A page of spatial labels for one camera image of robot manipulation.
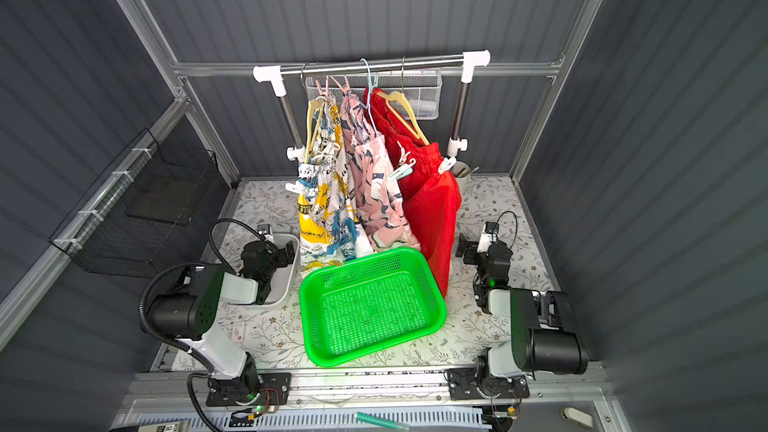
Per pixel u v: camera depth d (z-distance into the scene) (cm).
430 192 64
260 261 76
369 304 87
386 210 67
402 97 63
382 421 69
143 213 76
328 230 74
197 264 56
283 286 87
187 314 47
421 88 83
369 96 74
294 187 56
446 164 57
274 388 73
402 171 62
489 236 78
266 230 85
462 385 74
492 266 69
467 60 57
